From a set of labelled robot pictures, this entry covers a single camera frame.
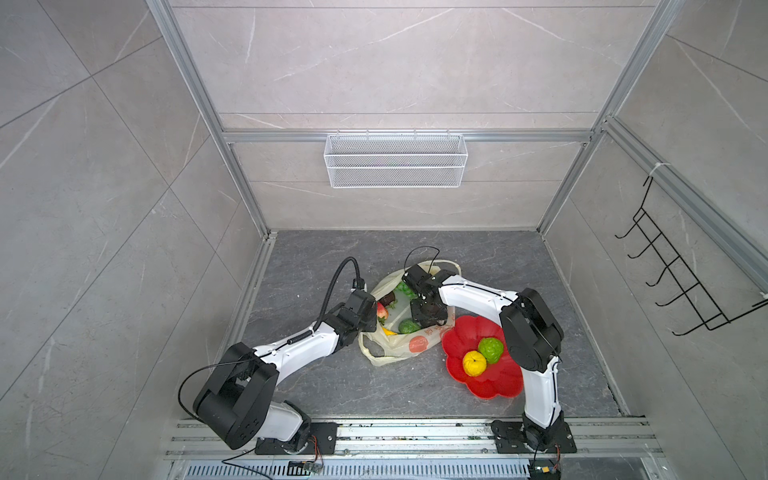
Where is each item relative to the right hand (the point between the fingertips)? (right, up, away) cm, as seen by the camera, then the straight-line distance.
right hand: (423, 314), depth 95 cm
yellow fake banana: (-11, -5, -6) cm, 13 cm away
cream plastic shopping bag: (-13, -8, -10) cm, 18 cm away
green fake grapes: (-7, +10, -13) cm, 17 cm away
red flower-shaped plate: (+21, -16, -12) cm, 29 cm away
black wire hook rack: (+54, +7, -36) cm, 65 cm away
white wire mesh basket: (-9, +52, +6) cm, 53 cm away
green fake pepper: (-5, -2, -7) cm, 9 cm away
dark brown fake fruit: (-12, +5, 0) cm, 13 cm away
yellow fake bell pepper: (+13, -11, -14) cm, 22 cm away
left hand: (-18, +3, -5) cm, 19 cm away
